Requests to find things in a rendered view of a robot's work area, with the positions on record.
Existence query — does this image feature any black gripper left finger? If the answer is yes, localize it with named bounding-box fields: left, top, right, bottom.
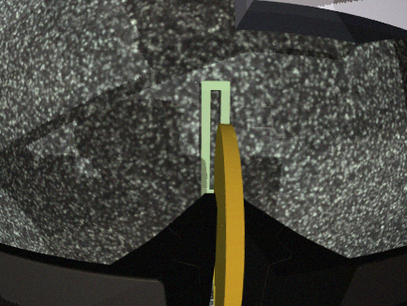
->
left=0, top=193, right=218, bottom=306

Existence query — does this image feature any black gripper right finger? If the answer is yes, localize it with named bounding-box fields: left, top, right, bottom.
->
left=241, top=199, right=407, bottom=306

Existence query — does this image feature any gold coin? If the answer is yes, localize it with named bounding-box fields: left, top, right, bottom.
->
left=212, top=123, right=245, bottom=306

